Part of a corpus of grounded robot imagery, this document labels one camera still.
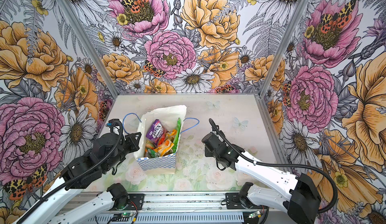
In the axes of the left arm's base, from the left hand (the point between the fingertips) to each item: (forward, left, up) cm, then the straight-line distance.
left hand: (140, 139), depth 68 cm
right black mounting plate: (-21, -42, -25) cm, 53 cm away
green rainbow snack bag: (-2, -3, -11) cm, 11 cm away
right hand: (+1, -33, -15) cm, 36 cm away
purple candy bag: (+12, -1, -14) cm, 19 cm away
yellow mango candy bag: (+10, -10, -15) cm, 21 cm away
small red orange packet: (+9, -6, -16) cm, 19 cm away
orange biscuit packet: (0, -9, -10) cm, 14 cm away
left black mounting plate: (-20, +5, -25) cm, 33 cm away
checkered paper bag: (-9, -6, -6) cm, 13 cm away
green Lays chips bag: (+7, -15, -10) cm, 19 cm away
